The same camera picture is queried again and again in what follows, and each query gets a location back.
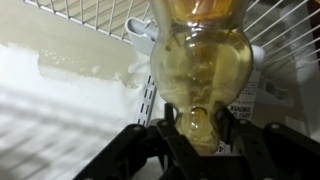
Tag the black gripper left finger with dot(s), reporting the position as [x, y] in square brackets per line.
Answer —
[133, 153]

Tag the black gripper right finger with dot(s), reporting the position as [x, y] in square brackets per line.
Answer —
[273, 156]

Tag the amber bottle with yellow cap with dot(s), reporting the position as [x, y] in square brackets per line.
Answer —
[200, 73]

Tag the white slotted wall track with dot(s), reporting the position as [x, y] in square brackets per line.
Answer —
[149, 103]

